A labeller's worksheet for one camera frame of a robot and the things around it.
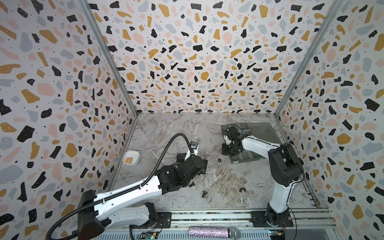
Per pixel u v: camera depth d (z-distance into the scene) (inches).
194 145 24.2
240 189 32.9
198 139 41.8
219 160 37.3
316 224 29.0
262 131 42.6
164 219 28.8
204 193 32.1
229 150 33.3
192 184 33.4
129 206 17.4
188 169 19.9
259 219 29.1
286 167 20.0
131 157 36.4
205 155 38.3
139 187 17.5
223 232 26.7
